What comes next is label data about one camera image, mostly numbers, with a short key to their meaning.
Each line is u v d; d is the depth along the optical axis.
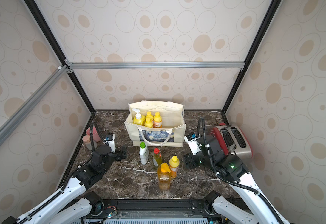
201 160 0.54
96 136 0.93
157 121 0.89
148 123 0.85
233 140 0.80
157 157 0.76
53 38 0.79
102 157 0.56
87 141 0.89
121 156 0.70
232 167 0.43
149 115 0.87
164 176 0.67
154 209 0.76
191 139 0.57
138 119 0.86
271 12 0.70
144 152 0.80
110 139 0.66
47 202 0.44
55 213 0.45
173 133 0.76
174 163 0.70
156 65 0.89
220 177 0.42
